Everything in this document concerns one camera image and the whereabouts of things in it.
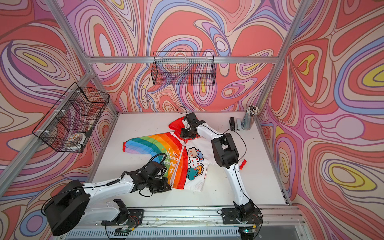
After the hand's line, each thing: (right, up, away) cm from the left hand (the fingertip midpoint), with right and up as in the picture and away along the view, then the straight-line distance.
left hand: (173, 190), depth 81 cm
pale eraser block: (+44, +36, +27) cm, 64 cm away
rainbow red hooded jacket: (+8, +14, +12) cm, 20 cm away
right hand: (+4, +27, +22) cm, 35 cm away
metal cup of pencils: (+50, +45, +15) cm, 69 cm away
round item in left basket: (-46, +30, -8) cm, 55 cm away
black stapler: (+40, +37, +27) cm, 61 cm away
